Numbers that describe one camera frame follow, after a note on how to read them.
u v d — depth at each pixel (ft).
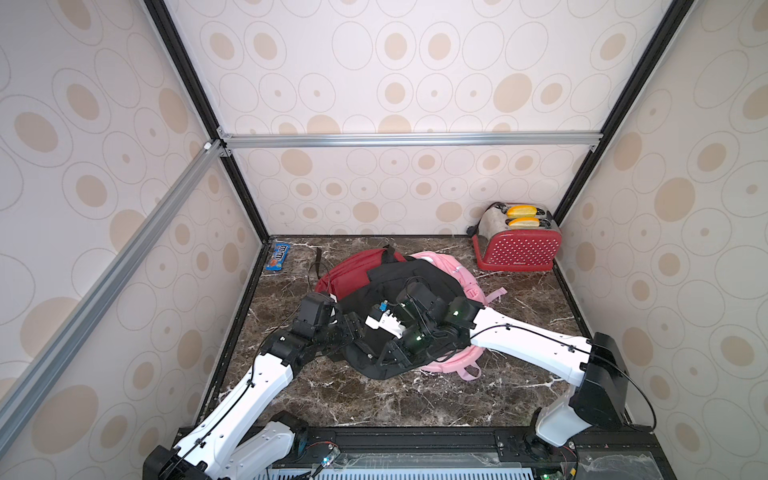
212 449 1.32
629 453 2.39
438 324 1.88
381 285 2.98
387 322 2.17
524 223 3.19
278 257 3.70
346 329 2.25
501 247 3.28
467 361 2.74
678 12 2.22
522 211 3.33
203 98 2.67
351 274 3.34
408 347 2.06
